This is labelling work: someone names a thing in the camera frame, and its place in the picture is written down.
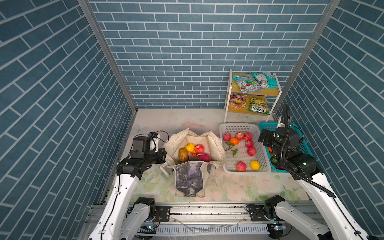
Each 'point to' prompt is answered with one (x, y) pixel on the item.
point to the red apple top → (239, 135)
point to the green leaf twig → (230, 145)
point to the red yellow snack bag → (237, 101)
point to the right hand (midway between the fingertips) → (270, 129)
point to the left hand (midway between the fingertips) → (167, 151)
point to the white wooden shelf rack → (251, 93)
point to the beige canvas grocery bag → (189, 176)
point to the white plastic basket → (245, 151)
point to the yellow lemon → (255, 165)
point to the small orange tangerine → (234, 140)
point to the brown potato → (183, 155)
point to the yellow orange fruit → (190, 147)
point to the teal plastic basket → (304, 146)
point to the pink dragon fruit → (202, 157)
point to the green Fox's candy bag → (259, 106)
